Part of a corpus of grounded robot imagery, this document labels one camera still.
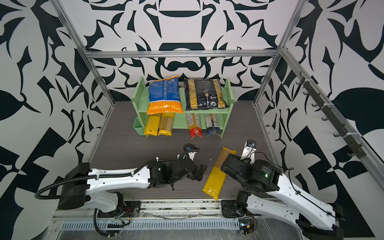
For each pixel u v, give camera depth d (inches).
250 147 22.3
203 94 31.2
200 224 28.0
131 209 28.8
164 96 30.5
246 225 28.1
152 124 34.5
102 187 16.8
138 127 37.7
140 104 31.7
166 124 34.4
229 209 29.2
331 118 21.7
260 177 16.4
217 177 32.4
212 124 35.0
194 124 34.3
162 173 21.3
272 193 16.4
